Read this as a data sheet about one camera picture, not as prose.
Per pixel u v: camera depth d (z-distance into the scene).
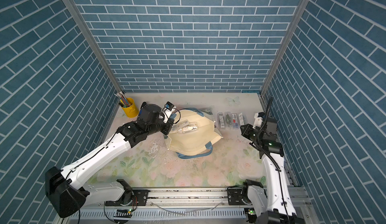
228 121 1.02
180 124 0.94
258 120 0.71
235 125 1.02
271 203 0.40
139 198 0.73
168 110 0.65
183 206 0.73
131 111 1.00
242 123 0.79
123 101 0.99
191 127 0.95
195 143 0.85
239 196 0.74
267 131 0.57
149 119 0.56
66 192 0.37
